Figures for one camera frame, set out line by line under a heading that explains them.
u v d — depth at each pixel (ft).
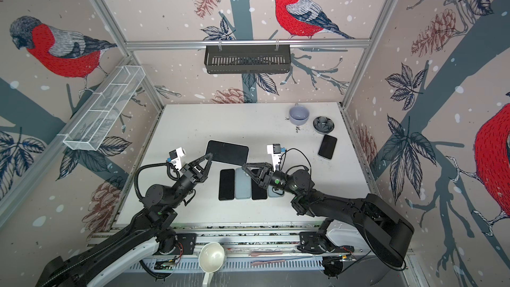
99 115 2.49
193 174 1.99
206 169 2.08
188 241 2.41
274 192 2.17
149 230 1.82
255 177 2.08
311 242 2.40
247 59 3.49
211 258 2.29
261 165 2.13
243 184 2.95
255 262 2.25
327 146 3.31
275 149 2.12
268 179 2.00
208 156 2.15
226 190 3.04
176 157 2.12
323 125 3.54
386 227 1.41
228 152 2.20
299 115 3.69
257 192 2.78
